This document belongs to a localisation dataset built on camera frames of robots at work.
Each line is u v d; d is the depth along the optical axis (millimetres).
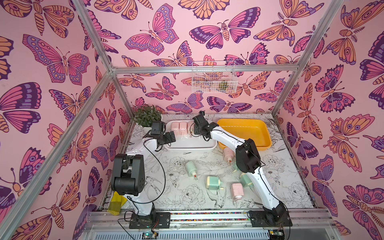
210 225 730
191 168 834
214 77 1056
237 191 764
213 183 785
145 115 933
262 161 947
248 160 616
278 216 637
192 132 1005
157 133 744
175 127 1028
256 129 1108
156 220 720
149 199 460
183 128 1032
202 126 798
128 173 482
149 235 708
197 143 929
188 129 1027
